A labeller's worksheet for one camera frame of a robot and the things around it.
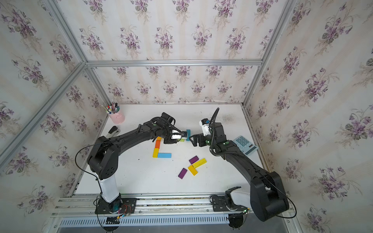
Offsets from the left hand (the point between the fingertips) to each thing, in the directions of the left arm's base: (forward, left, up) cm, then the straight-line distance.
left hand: (177, 135), depth 90 cm
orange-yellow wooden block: (-10, +9, +14) cm, 20 cm away
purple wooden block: (-20, -4, -8) cm, 22 cm away
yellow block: (-7, +14, -9) cm, 19 cm away
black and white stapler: (+7, +45, -6) cm, 46 cm away
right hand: (-4, -13, +5) cm, 14 cm away
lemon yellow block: (-14, -14, -9) cm, 22 cm away
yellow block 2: (-19, -10, -9) cm, 23 cm away
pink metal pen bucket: (+17, +44, 0) cm, 47 cm away
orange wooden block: (-1, +14, -9) cm, 16 cm away
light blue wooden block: (-9, +8, -9) cm, 15 cm away
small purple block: (-12, -10, -9) cm, 18 cm away
